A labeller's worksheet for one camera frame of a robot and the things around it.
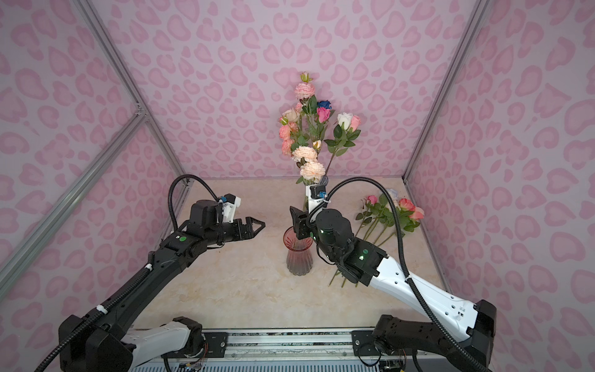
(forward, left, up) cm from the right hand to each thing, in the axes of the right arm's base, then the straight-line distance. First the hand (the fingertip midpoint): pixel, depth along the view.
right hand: (296, 205), depth 66 cm
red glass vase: (-1, 0, -28) cm, 28 cm away
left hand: (+2, +14, -12) cm, 18 cm away
